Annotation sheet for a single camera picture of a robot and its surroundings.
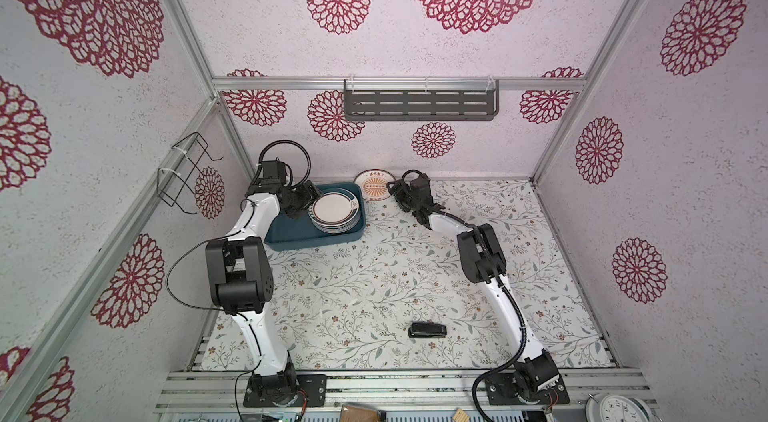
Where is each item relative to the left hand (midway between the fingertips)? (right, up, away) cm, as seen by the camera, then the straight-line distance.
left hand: (316, 203), depth 96 cm
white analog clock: (+74, -47, -27) cm, 92 cm away
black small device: (+34, -35, -13) cm, 51 cm away
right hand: (+24, +8, +16) cm, 30 cm away
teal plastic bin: (-6, -10, +4) cm, 12 cm away
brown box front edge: (+17, -48, -28) cm, 58 cm away
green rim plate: (+6, -3, +8) cm, 10 cm away
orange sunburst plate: (+18, +8, +24) cm, 31 cm away
